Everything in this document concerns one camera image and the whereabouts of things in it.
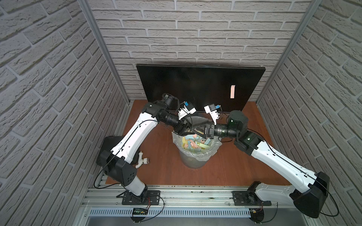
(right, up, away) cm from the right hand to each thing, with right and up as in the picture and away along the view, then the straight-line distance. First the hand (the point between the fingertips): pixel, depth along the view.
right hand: (194, 128), depth 62 cm
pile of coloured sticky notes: (+1, -9, +14) cm, 17 cm away
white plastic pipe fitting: (-31, -23, +23) cm, 45 cm away
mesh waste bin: (-1, -25, +23) cm, 34 cm away
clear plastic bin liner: (+1, -13, 0) cm, 13 cm away
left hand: (-2, +1, +9) cm, 9 cm away
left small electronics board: (-28, -47, +10) cm, 55 cm away
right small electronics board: (+32, -45, +7) cm, 56 cm away
